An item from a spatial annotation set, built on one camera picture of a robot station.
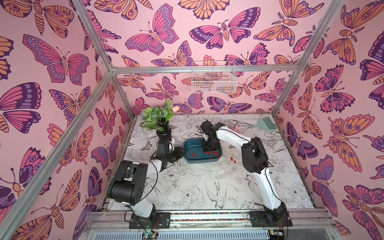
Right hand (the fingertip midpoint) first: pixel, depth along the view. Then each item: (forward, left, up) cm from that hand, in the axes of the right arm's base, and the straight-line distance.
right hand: (202, 151), depth 98 cm
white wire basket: (+36, -7, +33) cm, 49 cm away
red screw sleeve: (-1, -4, 0) cm, 5 cm away
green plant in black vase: (+7, +27, +24) cm, 36 cm away
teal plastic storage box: (0, +6, 0) cm, 6 cm away
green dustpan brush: (+26, -49, -1) cm, 56 cm away
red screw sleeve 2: (-1, -9, 0) cm, 9 cm away
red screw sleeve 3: (-5, -19, -1) cm, 19 cm away
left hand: (-2, +9, +5) cm, 11 cm away
